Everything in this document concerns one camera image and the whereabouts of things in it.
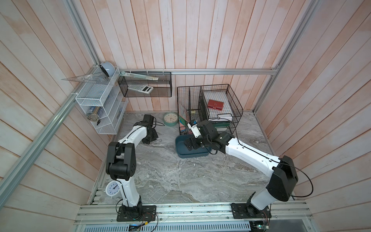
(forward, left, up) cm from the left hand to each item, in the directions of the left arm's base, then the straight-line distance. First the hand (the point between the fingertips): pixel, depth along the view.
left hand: (154, 139), depth 96 cm
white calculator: (+29, +9, +21) cm, 37 cm away
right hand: (-8, -24, +12) cm, 27 cm away
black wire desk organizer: (+35, -29, +5) cm, 46 cm away
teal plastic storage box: (-7, -20, -5) cm, 21 cm away
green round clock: (+22, -10, -4) cm, 24 cm away
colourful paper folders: (+19, -20, +1) cm, 27 cm away
